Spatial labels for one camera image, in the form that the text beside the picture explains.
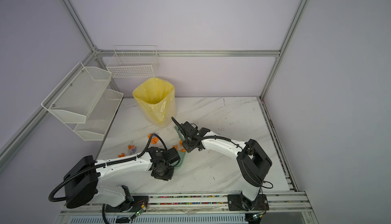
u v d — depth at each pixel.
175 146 0.93
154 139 0.96
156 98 1.07
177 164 0.69
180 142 0.94
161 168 0.64
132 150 0.91
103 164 0.45
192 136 0.64
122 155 0.90
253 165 0.45
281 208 0.73
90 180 0.41
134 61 0.96
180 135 0.94
